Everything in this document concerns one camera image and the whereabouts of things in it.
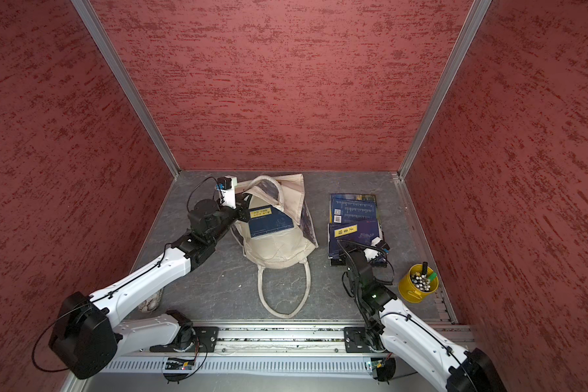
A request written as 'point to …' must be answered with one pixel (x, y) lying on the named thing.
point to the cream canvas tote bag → (283, 278)
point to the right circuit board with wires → (385, 368)
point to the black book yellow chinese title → (338, 261)
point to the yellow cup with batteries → (420, 280)
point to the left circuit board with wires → (177, 363)
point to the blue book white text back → (346, 208)
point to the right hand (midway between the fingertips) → (344, 243)
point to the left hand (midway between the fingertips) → (251, 196)
